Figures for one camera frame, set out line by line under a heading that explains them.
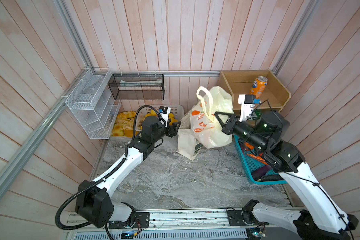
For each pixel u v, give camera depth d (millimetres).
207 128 556
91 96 782
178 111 1145
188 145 900
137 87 1038
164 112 636
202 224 730
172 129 673
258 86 782
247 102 471
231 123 471
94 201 395
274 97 875
